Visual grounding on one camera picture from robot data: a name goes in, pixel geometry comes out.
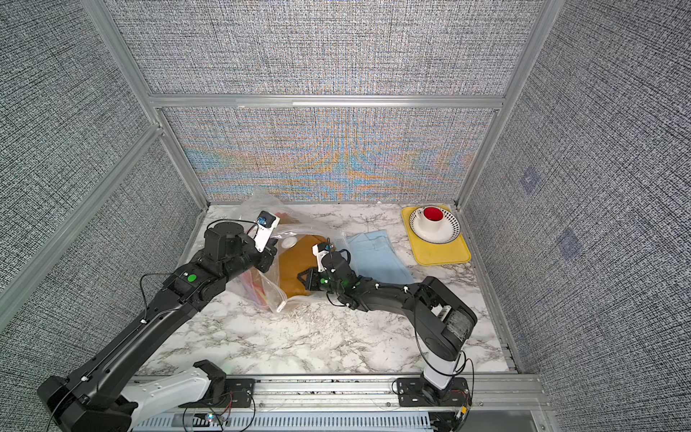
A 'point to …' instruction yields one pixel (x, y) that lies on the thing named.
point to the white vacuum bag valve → (289, 242)
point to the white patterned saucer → (457, 228)
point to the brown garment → (295, 260)
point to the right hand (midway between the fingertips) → (295, 270)
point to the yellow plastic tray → (455, 251)
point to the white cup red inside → (433, 224)
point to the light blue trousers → (375, 258)
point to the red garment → (254, 282)
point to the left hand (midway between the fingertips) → (279, 235)
